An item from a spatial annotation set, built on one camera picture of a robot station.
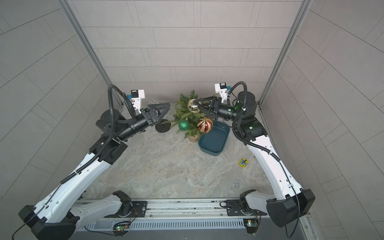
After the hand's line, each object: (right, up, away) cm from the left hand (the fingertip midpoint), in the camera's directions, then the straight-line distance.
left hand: (172, 108), depth 54 cm
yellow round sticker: (+35, -30, +31) cm, 56 cm away
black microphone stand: (-15, -11, +48) cm, 51 cm away
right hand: (+9, +1, +2) cm, 9 cm away
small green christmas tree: (+2, -1, +18) cm, 18 cm away
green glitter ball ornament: (+3, -7, +13) cm, 15 cm away
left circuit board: (-26, -52, +10) cm, 59 cm away
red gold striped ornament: (+12, -7, +12) cm, 19 cm away
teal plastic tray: (+20, -19, +38) cm, 47 cm away
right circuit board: (+34, -53, +14) cm, 65 cm away
